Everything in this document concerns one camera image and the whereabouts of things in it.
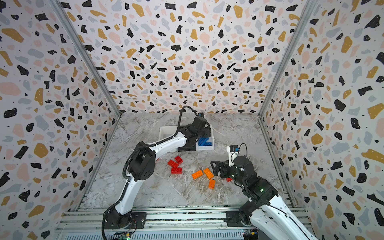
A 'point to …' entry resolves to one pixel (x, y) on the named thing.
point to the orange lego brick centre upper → (209, 173)
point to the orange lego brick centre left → (197, 174)
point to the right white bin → (211, 139)
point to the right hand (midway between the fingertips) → (218, 160)
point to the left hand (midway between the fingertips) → (212, 127)
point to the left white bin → (165, 132)
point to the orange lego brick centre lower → (211, 184)
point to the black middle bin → (190, 132)
